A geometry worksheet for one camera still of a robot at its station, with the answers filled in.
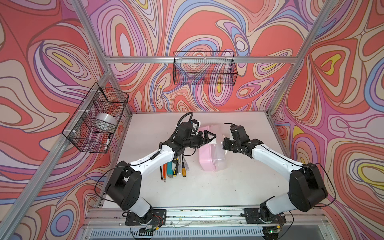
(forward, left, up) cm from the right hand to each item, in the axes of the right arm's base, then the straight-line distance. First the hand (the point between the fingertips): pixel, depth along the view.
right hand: (224, 146), depth 89 cm
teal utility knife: (-11, +33, -9) cm, 36 cm away
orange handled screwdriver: (-10, +25, -9) cm, 28 cm away
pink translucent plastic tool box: (-9, +8, +4) cm, 12 cm away
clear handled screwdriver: (-8, +23, -10) cm, 26 cm away
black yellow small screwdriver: (-10, +30, -8) cm, 32 cm away
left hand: (-2, +7, +13) cm, 15 cm away
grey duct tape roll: (+5, +62, +23) cm, 66 cm away
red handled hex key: (-11, +36, -9) cm, 39 cm away
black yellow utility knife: (-4, +30, -9) cm, 31 cm away
